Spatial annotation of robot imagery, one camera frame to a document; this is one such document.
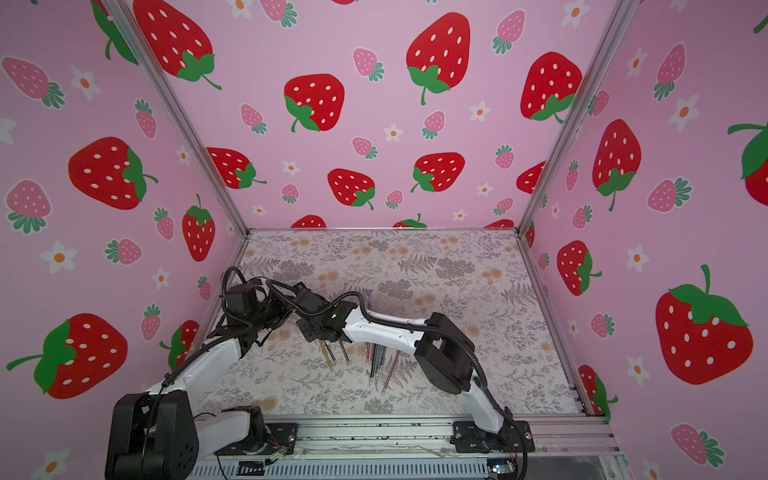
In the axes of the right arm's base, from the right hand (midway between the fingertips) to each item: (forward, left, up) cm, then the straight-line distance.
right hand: (301, 327), depth 82 cm
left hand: (+9, +2, +1) cm, 9 cm away
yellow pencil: (-3, -6, -11) cm, 13 cm away
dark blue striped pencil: (-2, -6, -12) cm, 13 cm away
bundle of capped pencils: (-4, -20, -11) cm, 23 cm away
